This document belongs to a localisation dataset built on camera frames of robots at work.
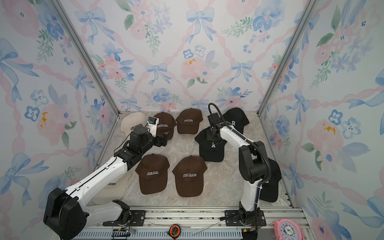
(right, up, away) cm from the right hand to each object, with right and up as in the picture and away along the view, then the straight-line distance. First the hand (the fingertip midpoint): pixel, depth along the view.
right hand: (214, 135), depth 97 cm
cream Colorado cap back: (-57, +10, +8) cm, 58 cm away
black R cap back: (+19, +13, +12) cm, 25 cm away
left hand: (-30, +4, -17) cm, 35 cm away
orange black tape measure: (-22, -42, -29) cm, 55 cm away
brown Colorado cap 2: (-36, -18, -15) cm, 43 cm away
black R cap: (-2, -10, +1) cm, 10 cm away
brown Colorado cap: (-17, +10, +10) cm, 22 cm away
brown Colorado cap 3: (-16, -20, -15) cm, 29 cm away
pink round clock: (+30, -41, -28) cm, 59 cm away
